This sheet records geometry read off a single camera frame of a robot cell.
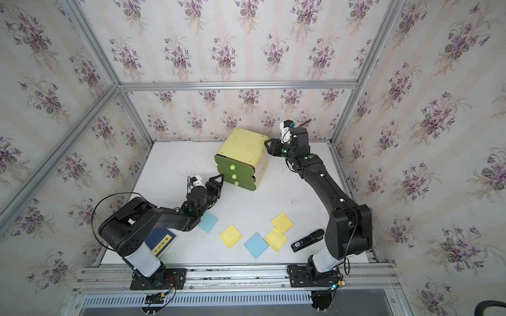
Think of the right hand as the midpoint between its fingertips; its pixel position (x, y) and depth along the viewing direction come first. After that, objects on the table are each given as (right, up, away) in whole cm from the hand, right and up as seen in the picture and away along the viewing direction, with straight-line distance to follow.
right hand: (270, 143), depth 83 cm
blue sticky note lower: (-6, -44, 0) cm, 44 cm away
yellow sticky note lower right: (+2, -42, 0) cm, 42 cm away
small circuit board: (-44, -59, -11) cm, 74 cm away
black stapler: (+18, -38, -4) cm, 43 cm away
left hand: (-19, -16, +5) cm, 26 cm away
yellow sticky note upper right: (+6, -36, +6) cm, 37 cm away
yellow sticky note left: (-17, -41, +1) cm, 44 cm away
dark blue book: (-46, -41, -4) cm, 61 cm away
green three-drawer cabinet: (-12, -6, +1) cm, 14 cm away
